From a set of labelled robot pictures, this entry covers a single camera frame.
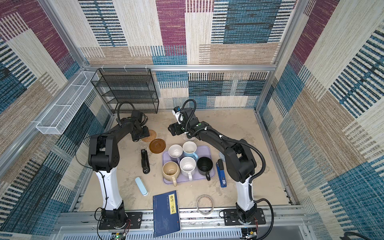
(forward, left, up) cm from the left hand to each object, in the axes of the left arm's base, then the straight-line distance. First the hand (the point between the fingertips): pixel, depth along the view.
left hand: (145, 133), depth 103 cm
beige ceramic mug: (-26, -19, -3) cm, 33 cm away
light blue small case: (-35, -5, -1) cm, 35 cm away
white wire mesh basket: (-14, +31, +30) cm, 45 cm away
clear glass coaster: (-21, -29, +25) cm, 44 cm away
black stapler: (-22, -4, -1) cm, 23 cm away
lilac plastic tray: (-13, -42, -3) cm, 44 cm away
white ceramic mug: (-23, -29, -2) cm, 37 cm away
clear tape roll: (-44, -38, -3) cm, 58 cm away
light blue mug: (-14, -30, +1) cm, 33 cm away
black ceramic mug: (-25, -39, +1) cm, 46 cm away
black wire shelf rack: (+27, +13, +15) cm, 34 cm away
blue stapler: (-24, -48, +1) cm, 53 cm away
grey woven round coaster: (-17, -51, -2) cm, 54 cm away
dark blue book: (-50, -19, -2) cm, 53 cm away
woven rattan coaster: (0, -5, -3) cm, 6 cm away
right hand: (-5, -22, +13) cm, 26 cm away
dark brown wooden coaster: (-9, -9, -3) cm, 13 cm away
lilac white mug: (-14, -21, -2) cm, 26 cm away
